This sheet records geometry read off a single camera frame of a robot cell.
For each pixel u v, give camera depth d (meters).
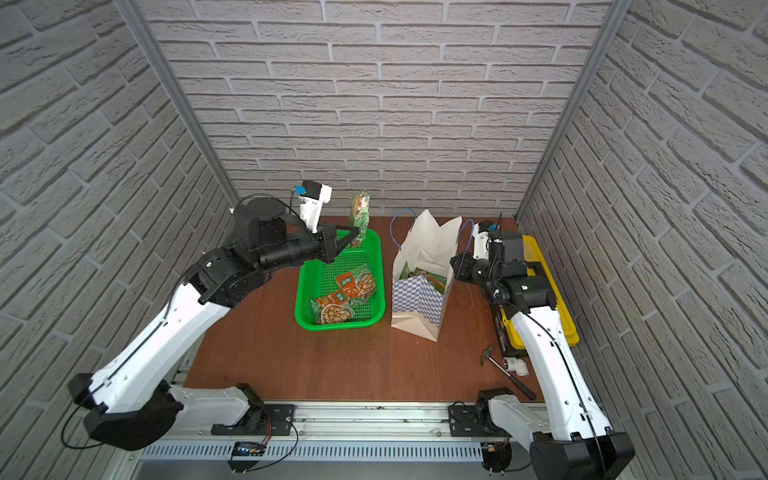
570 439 0.37
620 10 0.68
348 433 0.73
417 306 0.81
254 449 0.71
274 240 0.44
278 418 0.74
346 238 0.58
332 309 0.90
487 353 0.85
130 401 0.38
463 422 0.74
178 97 0.85
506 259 0.52
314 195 0.51
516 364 0.81
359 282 0.98
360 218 0.59
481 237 0.65
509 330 0.75
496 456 0.69
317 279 0.99
